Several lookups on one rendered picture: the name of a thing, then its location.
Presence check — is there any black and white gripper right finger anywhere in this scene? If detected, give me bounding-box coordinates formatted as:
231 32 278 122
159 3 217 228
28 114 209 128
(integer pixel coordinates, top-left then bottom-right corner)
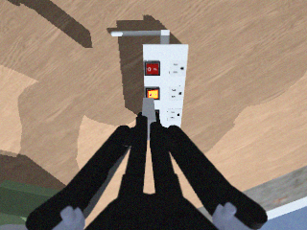
149 98 268 230

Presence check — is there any white power strip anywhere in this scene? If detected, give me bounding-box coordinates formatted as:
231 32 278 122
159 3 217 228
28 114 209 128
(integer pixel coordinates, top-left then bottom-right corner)
110 30 188 127

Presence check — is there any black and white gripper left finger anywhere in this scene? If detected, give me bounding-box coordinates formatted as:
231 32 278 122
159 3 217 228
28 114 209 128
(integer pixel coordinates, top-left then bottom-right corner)
25 98 149 230

